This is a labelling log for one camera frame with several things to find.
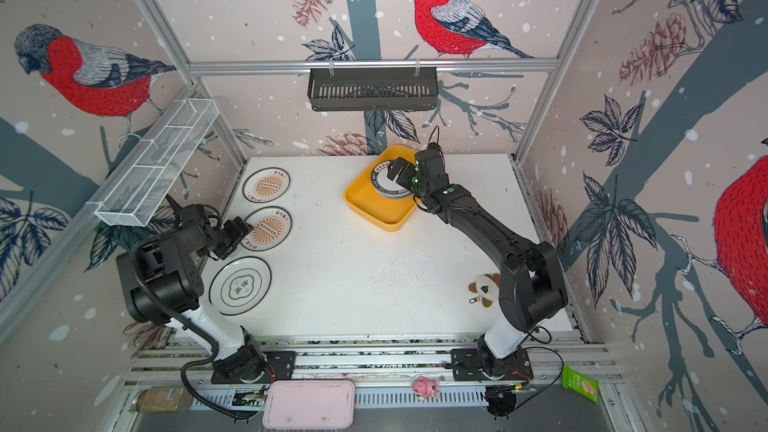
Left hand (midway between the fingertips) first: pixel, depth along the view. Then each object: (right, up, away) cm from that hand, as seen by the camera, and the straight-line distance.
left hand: (241, 232), depth 95 cm
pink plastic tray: (+30, -35, -28) cm, 54 cm away
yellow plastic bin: (+43, +7, +6) cm, 44 cm away
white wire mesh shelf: (-14, +22, -17) cm, 31 cm away
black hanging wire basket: (+30, +49, +12) cm, 59 cm away
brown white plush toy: (+77, -14, -11) cm, 79 cm away
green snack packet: (+96, -33, -25) cm, 105 cm away
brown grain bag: (-2, -33, -29) cm, 44 cm away
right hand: (+50, +19, -9) cm, 55 cm away
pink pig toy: (+57, -32, -27) cm, 71 cm away
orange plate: (+8, +1, +6) cm, 10 cm away
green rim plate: (+47, +15, +12) cm, 50 cm away
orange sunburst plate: (0, +15, +19) cm, 24 cm away
